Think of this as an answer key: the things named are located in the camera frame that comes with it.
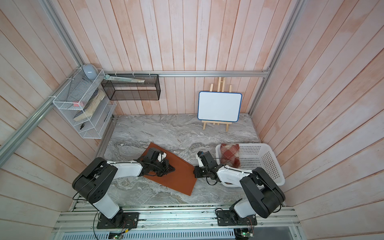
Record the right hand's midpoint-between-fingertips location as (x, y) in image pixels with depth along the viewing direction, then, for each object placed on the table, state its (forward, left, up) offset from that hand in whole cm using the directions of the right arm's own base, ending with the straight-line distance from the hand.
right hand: (194, 171), depth 91 cm
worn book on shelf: (+21, +57, +34) cm, 70 cm away
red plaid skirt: (+6, -21, +10) cm, 24 cm away
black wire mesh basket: (+48, +55, +26) cm, 77 cm away
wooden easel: (+48, -17, +31) cm, 60 cm away
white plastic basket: (+11, -39, +1) cm, 41 cm away
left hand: (-1, +12, +2) cm, 12 cm away
